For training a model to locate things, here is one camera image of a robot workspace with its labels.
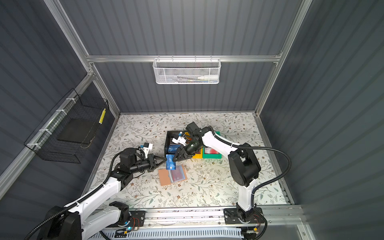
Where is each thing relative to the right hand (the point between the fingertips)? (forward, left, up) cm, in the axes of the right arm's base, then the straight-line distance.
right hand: (178, 161), depth 80 cm
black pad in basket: (+9, +49, +17) cm, 53 cm away
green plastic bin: (+9, -20, -10) cm, 24 cm away
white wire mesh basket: (+79, -2, +8) cm, 79 cm away
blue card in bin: (+14, +6, -10) cm, 19 cm away
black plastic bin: (+23, +9, -11) cm, 27 cm away
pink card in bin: (+13, -19, -11) cm, 26 cm away
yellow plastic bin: (+9, -12, -8) cm, 17 cm away
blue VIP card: (-2, +4, +1) cm, 4 cm away
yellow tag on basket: (+21, +43, +14) cm, 50 cm away
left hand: (0, +5, +3) cm, 6 cm away
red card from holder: (-2, +1, -12) cm, 12 cm away
